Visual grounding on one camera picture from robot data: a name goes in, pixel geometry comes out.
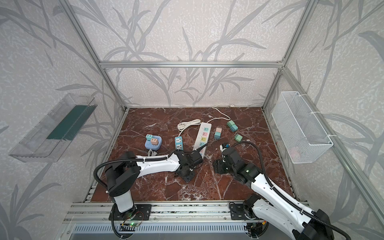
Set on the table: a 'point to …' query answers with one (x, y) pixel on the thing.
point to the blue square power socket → (148, 145)
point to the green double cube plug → (233, 127)
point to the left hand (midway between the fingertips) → (190, 173)
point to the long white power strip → (202, 137)
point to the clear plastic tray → (57, 134)
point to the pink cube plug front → (154, 141)
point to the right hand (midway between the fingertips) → (218, 158)
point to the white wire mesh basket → (303, 139)
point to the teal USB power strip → (178, 143)
